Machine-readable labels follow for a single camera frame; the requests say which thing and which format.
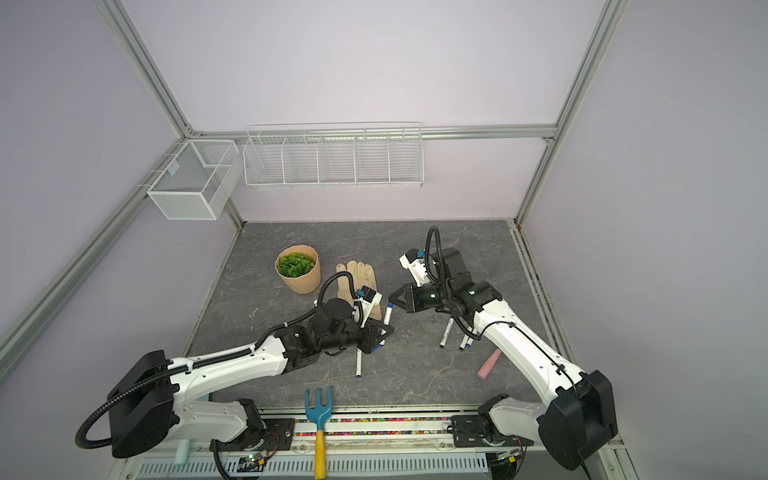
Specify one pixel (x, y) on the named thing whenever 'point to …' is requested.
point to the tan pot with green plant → (298, 266)
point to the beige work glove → (353, 275)
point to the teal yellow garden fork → (318, 414)
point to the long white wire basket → (335, 155)
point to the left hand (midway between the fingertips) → (390, 332)
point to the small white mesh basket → (200, 181)
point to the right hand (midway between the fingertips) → (392, 303)
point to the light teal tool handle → (182, 452)
